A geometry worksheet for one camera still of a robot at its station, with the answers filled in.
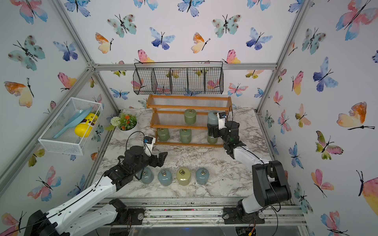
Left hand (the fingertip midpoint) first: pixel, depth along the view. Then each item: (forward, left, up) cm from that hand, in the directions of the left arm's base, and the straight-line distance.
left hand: (161, 150), depth 79 cm
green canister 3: (+15, -12, -9) cm, 21 cm away
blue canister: (-11, -2, -9) cm, 15 cm away
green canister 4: (+14, -30, -13) cm, 35 cm away
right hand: (+17, -31, +3) cm, 36 cm away
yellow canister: (-11, -12, -9) cm, 18 cm away
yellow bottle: (+3, +33, +16) cm, 37 cm away
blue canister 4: (+16, -28, +6) cm, 33 cm away
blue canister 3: (-10, +8, -10) cm, 16 cm away
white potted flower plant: (+21, +25, -2) cm, 32 cm away
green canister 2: (+17, +2, -9) cm, 19 cm away
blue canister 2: (-10, -22, -10) cm, 26 cm away
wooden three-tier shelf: (+35, -6, -17) cm, 40 cm away
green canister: (+21, -15, +4) cm, 26 cm away
